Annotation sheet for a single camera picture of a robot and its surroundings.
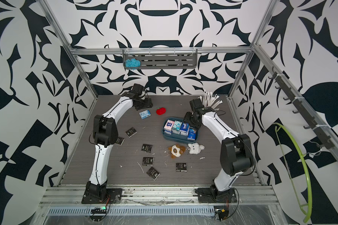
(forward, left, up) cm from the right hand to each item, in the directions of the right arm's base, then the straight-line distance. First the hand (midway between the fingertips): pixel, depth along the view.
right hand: (186, 119), depth 91 cm
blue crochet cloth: (+29, +33, +23) cm, 49 cm away
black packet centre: (-15, +25, -10) cm, 30 cm away
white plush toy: (-16, -5, -9) cm, 19 cm away
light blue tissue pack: (+11, +28, -9) cm, 32 cm away
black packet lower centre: (-23, +24, -10) cm, 34 cm away
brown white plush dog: (-17, +6, -9) cm, 20 cm away
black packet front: (-30, +20, -10) cm, 37 cm away
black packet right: (-26, +4, -10) cm, 28 cm away
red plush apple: (+15, +17, -10) cm, 25 cm away
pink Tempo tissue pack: (-2, +11, -6) cm, 13 cm away
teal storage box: (-7, +5, -10) cm, 14 cm away
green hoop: (-47, -39, +9) cm, 62 cm away
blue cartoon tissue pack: (-5, -4, -10) cm, 12 cm away
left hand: (+17, +26, -2) cm, 31 cm away
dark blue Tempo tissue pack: (-3, +1, -6) cm, 7 cm away
